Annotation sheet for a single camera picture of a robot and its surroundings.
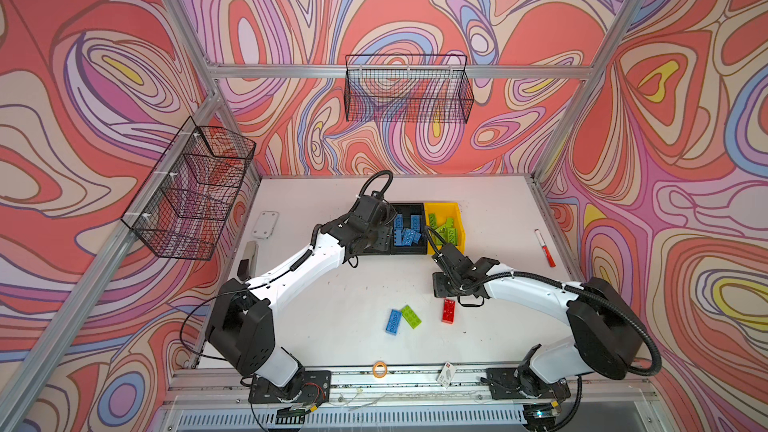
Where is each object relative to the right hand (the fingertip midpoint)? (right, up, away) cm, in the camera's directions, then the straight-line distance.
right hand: (446, 291), depth 88 cm
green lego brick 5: (+4, +16, +10) cm, 19 cm away
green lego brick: (-12, -6, -4) cm, 13 cm away
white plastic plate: (-61, +19, +16) cm, 66 cm away
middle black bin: (-10, +25, +17) cm, 32 cm away
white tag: (-3, -17, -13) cm, 22 cm away
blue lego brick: (-16, -7, -7) cm, 19 cm away
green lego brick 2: (-1, +21, +16) cm, 26 cm away
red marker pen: (+35, +10, +10) cm, 38 cm away
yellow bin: (+3, +24, +17) cm, 29 cm away
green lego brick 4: (+2, +17, +11) cm, 21 cm away
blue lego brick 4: (-10, +15, +11) cm, 21 cm away
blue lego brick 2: (-14, +20, +17) cm, 29 cm away
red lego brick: (0, -5, -4) cm, 7 cm away
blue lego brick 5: (-14, +15, +10) cm, 23 cm away
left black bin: (-17, +14, -11) cm, 25 cm away
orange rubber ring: (-21, -16, -12) cm, 29 cm away
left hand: (-19, +19, -4) cm, 27 cm away
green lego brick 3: (+4, +20, +13) cm, 25 cm away
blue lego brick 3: (-8, +20, +16) cm, 27 cm away
